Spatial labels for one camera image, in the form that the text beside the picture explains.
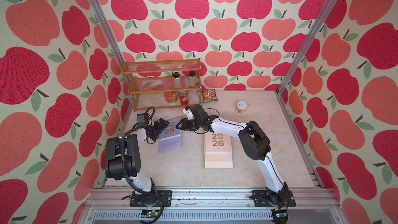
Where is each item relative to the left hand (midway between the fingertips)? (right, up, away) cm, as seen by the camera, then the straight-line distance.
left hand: (166, 128), depth 96 cm
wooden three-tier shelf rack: (-6, +31, +19) cm, 37 cm away
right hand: (+8, 0, -5) cm, 9 cm away
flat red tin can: (0, +21, +16) cm, 26 cm away
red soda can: (+10, +20, +9) cm, 24 cm away
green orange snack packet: (+28, +22, +20) cm, 41 cm away
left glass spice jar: (+6, +34, +1) cm, 34 cm away
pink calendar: (+31, -11, -12) cm, 35 cm away
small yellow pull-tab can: (+50, +14, +9) cm, 53 cm away
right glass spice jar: (+16, +32, +3) cm, 36 cm away
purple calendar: (+3, -6, -3) cm, 7 cm away
